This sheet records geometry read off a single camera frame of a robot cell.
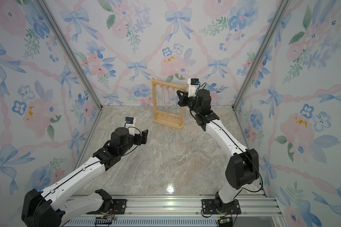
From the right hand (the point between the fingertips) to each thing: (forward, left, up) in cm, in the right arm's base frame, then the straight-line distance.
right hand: (178, 90), depth 76 cm
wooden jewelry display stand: (+6, +8, -30) cm, 31 cm away
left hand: (-15, +20, -14) cm, 29 cm away
